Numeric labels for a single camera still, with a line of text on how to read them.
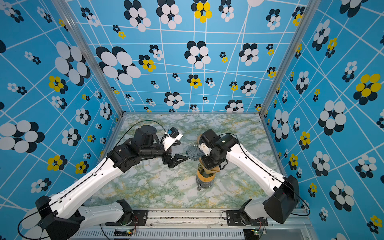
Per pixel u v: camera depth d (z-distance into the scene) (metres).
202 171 0.78
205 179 0.76
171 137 0.55
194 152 0.94
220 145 0.51
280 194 0.39
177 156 0.56
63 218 0.39
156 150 0.56
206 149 0.69
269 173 0.43
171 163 0.58
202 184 0.78
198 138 1.04
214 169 0.70
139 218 0.74
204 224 0.73
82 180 0.42
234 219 0.73
